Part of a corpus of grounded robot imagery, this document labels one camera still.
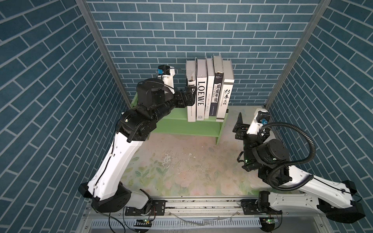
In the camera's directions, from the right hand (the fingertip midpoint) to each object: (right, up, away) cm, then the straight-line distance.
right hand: (248, 115), depth 56 cm
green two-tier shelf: (-31, -4, +26) cm, 40 cm away
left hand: (-23, +10, -1) cm, 25 cm away
